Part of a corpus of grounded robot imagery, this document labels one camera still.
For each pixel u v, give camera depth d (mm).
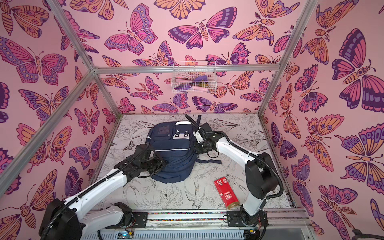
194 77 961
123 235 721
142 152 612
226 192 815
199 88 854
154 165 711
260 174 462
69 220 386
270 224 717
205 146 702
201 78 955
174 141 941
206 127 703
